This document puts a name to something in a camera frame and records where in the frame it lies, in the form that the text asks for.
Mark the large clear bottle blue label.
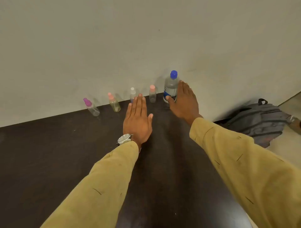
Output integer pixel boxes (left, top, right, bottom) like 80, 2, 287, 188
163, 70, 180, 104

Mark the person's right hand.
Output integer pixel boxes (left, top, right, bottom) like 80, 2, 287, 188
165, 80, 204, 126

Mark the small clear bottle pink cap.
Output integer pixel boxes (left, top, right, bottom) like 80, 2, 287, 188
149, 85, 157, 103

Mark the grey backpack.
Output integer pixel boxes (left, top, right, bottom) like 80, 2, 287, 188
221, 98, 292, 148

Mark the yellow-green spray bottle orange cap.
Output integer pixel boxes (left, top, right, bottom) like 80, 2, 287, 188
107, 92, 121, 112

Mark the silver wristwatch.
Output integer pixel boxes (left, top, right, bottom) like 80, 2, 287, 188
117, 133, 134, 146

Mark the person's left forearm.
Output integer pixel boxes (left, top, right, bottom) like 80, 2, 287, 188
40, 140, 140, 228

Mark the person's right forearm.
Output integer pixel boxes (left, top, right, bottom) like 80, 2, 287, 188
189, 117, 301, 228

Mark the person's left hand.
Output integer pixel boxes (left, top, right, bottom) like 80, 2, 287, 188
123, 93, 154, 150

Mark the small bottle magenta cap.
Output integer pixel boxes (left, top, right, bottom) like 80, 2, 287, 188
83, 97, 101, 117

